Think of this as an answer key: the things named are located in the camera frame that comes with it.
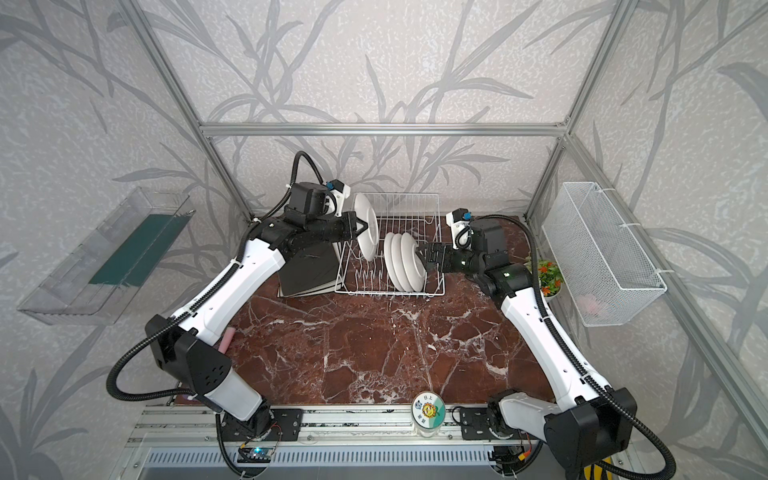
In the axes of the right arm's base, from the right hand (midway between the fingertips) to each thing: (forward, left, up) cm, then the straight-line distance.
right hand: (431, 241), depth 75 cm
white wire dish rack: (+33, +7, -28) cm, 44 cm away
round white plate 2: (+3, +12, -12) cm, 17 cm away
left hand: (+5, +15, +4) cm, 16 cm away
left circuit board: (-43, +44, -30) cm, 68 cm away
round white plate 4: (+3, +4, -16) cm, 17 cm away
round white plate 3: (+3, +9, -13) cm, 16 cm away
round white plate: (+3, +16, -2) cm, 17 cm away
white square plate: (+1, +33, -26) cm, 42 cm away
